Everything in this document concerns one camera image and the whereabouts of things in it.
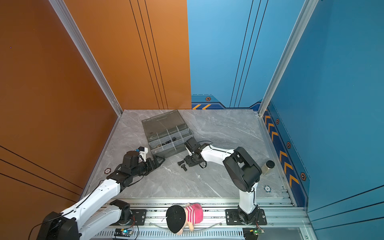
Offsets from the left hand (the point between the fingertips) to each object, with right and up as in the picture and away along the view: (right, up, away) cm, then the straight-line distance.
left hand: (161, 161), depth 83 cm
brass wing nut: (-5, +6, +16) cm, 18 cm away
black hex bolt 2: (+12, -5, +6) cm, 15 cm away
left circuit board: (-15, -31, -12) cm, 37 cm away
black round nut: (+4, +11, +19) cm, 22 cm away
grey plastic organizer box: (-1, +14, +21) cm, 26 cm away
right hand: (+16, -3, +10) cm, 19 cm away
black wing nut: (-2, +8, +14) cm, 16 cm away
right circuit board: (+46, -31, -13) cm, 57 cm away
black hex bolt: (+9, -3, +8) cm, 13 cm away
